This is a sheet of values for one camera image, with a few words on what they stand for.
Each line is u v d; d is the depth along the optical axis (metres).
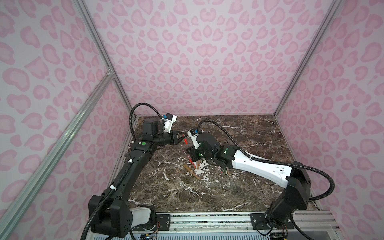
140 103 0.61
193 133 0.66
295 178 0.43
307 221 0.75
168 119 0.68
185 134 0.73
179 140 0.70
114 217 0.39
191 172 0.90
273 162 0.44
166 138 0.67
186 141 0.75
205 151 0.60
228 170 0.90
